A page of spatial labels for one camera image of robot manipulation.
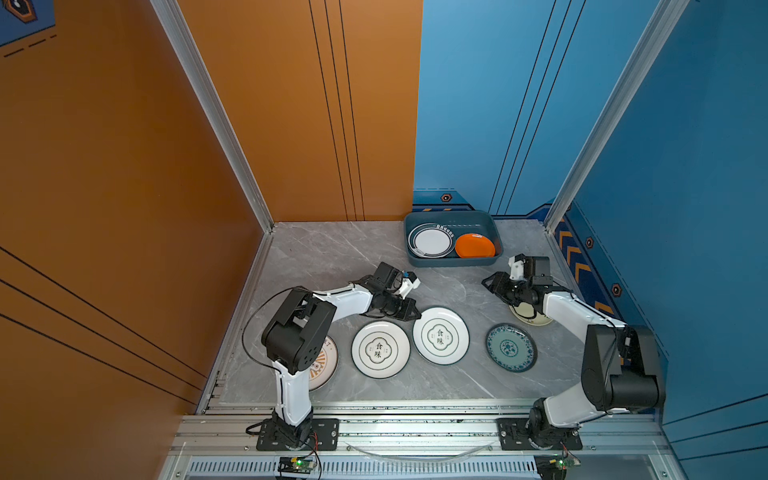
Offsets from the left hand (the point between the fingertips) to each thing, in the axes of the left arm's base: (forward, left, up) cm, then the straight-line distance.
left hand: (420, 314), depth 91 cm
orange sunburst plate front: (-16, +28, -4) cm, 32 cm away
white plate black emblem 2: (-6, -6, -3) cm, 9 cm away
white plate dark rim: (+32, -5, -1) cm, 32 cm away
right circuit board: (-37, -31, -5) cm, 49 cm away
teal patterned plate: (-9, -27, -3) cm, 29 cm away
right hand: (+8, -20, +5) cm, 22 cm away
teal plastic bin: (+42, -19, -2) cm, 46 cm away
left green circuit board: (-38, +30, -5) cm, 48 cm away
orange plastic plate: (+28, -20, 0) cm, 35 cm away
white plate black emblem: (-10, +12, -3) cm, 16 cm away
